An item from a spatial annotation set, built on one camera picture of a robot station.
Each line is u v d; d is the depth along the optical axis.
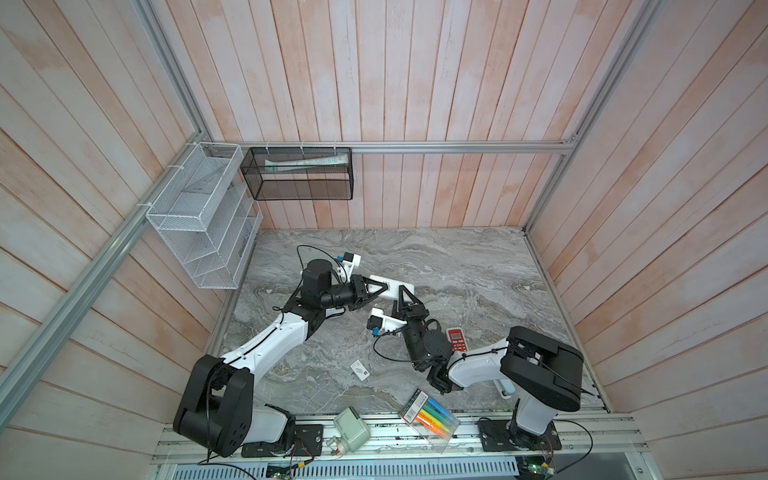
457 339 0.90
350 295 0.71
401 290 0.76
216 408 0.41
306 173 1.05
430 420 0.76
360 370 0.84
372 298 0.73
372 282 0.76
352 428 0.72
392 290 0.76
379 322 0.69
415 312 0.70
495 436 0.73
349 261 0.76
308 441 0.73
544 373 0.47
